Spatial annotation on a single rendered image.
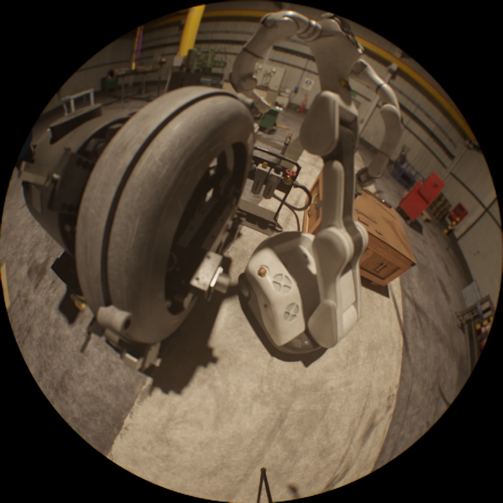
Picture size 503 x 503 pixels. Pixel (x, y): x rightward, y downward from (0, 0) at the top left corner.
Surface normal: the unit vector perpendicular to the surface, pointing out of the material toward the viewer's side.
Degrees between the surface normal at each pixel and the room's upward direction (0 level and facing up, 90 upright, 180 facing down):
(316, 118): 90
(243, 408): 0
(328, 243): 90
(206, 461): 0
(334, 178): 88
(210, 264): 2
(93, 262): 53
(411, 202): 90
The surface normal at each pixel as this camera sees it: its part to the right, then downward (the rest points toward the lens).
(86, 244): -0.05, 0.23
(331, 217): -0.84, 0.29
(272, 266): 0.25, -0.55
